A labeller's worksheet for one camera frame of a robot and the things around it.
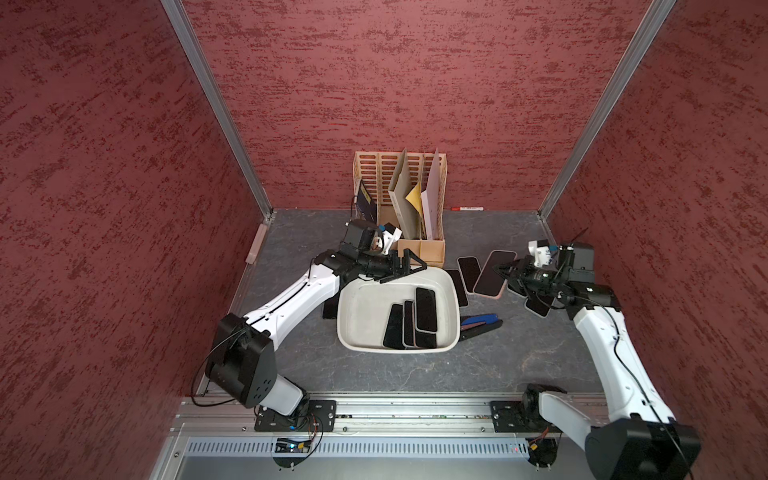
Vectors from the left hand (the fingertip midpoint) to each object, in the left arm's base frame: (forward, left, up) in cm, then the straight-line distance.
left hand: (414, 275), depth 76 cm
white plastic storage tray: (+1, +15, -21) cm, 26 cm away
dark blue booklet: (+40, +16, -14) cm, 45 cm away
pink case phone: (-9, +5, -20) cm, 23 cm away
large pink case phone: (-2, -20, 0) cm, 20 cm away
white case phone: (+1, -5, -22) cm, 23 cm away
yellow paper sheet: (+26, -1, +4) cm, 26 cm away
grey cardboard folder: (+26, +4, +6) cm, 27 cm away
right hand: (0, -20, +1) cm, 20 cm away
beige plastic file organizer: (+47, +12, -2) cm, 48 cm away
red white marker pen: (+47, -25, -22) cm, 57 cm away
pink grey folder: (+39, -9, -10) cm, 42 cm away
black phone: (+4, -16, -15) cm, 22 cm away
